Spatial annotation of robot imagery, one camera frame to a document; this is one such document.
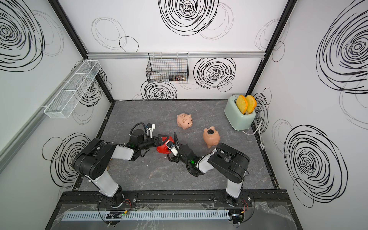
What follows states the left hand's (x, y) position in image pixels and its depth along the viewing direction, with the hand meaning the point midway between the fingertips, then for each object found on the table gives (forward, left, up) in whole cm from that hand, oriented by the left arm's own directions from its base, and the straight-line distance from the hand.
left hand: (165, 139), depth 90 cm
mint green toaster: (+11, -47, +8) cm, 49 cm away
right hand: (-5, -4, -1) cm, 7 cm away
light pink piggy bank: (+12, -12, +4) cm, 17 cm away
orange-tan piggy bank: (+1, -29, +4) cm, 29 cm away
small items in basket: (+28, -6, +26) cm, 39 cm away
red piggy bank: (-7, +1, +1) cm, 8 cm away
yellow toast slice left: (+19, -49, +15) cm, 54 cm away
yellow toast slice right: (+18, -54, +16) cm, 59 cm away
